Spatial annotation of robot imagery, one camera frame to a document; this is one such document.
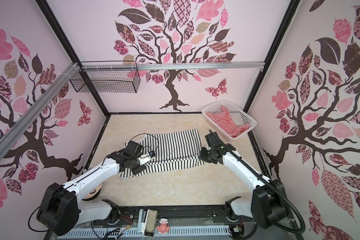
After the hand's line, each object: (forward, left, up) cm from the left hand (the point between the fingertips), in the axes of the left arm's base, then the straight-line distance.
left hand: (140, 165), depth 85 cm
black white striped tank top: (+13, -18, -5) cm, 23 cm away
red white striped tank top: (+43, -58, -5) cm, 72 cm away
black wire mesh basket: (+49, +22, +28) cm, 60 cm away
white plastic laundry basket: (+40, -68, +1) cm, 79 cm away
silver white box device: (-28, -8, -2) cm, 29 cm away
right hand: (+4, -36, +5) cm, 37 cm away
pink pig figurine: (-30, -16, -2) cm, 34 cm away
